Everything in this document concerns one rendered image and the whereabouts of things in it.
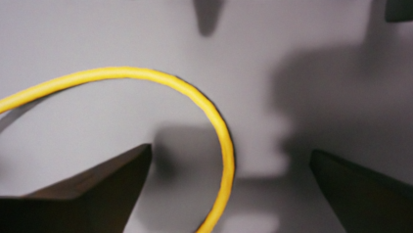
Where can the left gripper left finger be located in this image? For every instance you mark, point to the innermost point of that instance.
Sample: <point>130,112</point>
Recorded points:
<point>99,199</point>

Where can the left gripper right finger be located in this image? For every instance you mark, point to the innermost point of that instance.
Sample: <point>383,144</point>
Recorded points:
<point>364,200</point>

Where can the yellow patch cord with blue plugs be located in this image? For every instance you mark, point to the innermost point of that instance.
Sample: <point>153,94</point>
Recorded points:
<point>160,77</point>

